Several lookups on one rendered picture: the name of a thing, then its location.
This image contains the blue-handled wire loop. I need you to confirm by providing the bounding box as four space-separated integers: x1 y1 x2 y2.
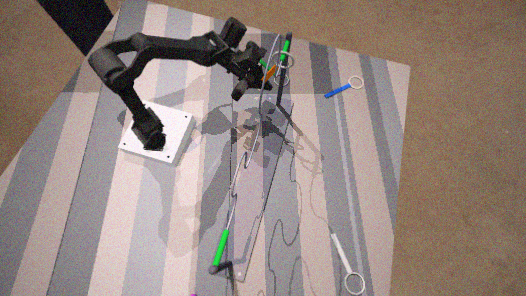
324 76 363 98

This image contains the white ring with straight handle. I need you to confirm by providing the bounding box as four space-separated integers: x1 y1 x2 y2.
330 233 365 296

